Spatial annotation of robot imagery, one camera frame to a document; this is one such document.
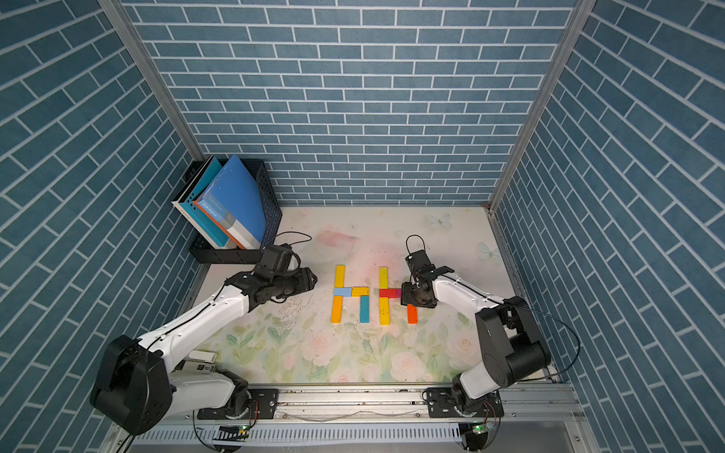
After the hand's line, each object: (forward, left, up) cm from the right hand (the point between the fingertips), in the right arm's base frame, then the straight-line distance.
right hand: (412, 299), depth 92 cm
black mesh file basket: (+14, +78, +3) cm, 79 cm away
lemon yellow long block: (+8, +10, -2) cm, 14 cm away
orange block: (-4, 0, -2) cm, 5 cm away
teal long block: (-4, +15, -2) cm, 16 cm away
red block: (+2, +8, -1) cm, 8 cm away
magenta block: (+2, +5, 0) cm, 5 cm away
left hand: (-2, +30, +10) cm, 31 cm away
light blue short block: (+2, +24, -2) cm, 24 cm away
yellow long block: (+7, +26, -1) cm, 27 cm away
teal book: (+10, +68, +28) cm, 75 cm away
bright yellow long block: (-6, +9, -1) cm, 11 cm away
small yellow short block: (+1, +19, -1) cm, 19 cm away
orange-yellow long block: (-5, +25, -2) cm, 25 cm away
